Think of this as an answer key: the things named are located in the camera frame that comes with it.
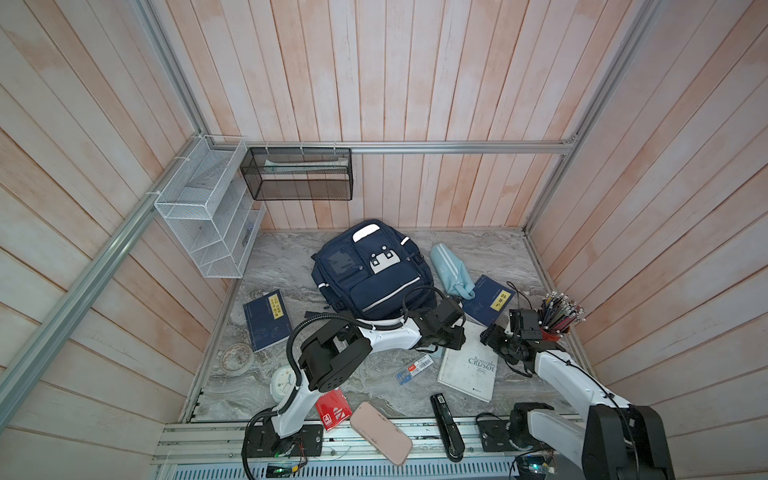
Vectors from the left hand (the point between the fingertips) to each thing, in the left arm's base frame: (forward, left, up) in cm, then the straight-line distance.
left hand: (461, 345), depth 87 cm
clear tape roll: (-3, +67, -3) cm, 67 cm away
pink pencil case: (-23, +24, -1) cm, 33 cm away
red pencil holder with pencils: (+4, -25, +11) cm, 28 cm away
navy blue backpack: (+26, +28, +2) cm, 38 cm away
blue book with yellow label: (+16, -13, -2) cm, 20 cm away
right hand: (+3, -10, -2) cm, 10 cm away
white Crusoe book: (-7, -2, -2) cm, 7 cm away
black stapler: (-23, +6, -1) cm, 24 cm away
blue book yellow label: (+9, +61, -3) cm, 62 cm away
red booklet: (-17, +37, -2) cm, 40 cm away
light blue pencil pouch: (+27, -1, +1) cm, 27 cm away
